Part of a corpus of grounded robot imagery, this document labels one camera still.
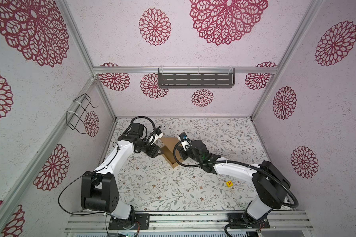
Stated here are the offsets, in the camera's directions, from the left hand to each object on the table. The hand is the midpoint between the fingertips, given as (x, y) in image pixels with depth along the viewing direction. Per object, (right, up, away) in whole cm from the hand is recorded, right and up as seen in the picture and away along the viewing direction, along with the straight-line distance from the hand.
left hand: (158, 150), depth 85 cm
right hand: (+11, +5, -1) cm, 12 cm away
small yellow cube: (+42, -19, 0) cm, 46 cm away
